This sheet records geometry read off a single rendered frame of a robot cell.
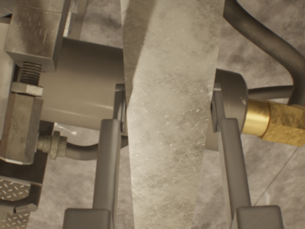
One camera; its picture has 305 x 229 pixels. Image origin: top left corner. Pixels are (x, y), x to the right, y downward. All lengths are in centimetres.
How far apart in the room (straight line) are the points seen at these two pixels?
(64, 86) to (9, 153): 12
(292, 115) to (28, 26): 28
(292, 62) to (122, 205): 132
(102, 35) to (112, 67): 89
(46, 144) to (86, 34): 45
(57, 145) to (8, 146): 63
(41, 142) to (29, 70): 65
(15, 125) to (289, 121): 26
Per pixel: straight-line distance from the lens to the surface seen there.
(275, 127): 45
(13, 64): 38
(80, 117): 40
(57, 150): 92
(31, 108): 28
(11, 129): 28
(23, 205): 90
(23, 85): 28
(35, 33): 26
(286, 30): 132
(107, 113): 39
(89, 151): 92
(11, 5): 33
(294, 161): 165
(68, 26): 61
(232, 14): 48
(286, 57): 47
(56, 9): 26
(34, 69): 29
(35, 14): 26
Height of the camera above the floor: 111
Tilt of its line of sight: 51 degrees down
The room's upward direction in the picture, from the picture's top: 178 degrees clockwise
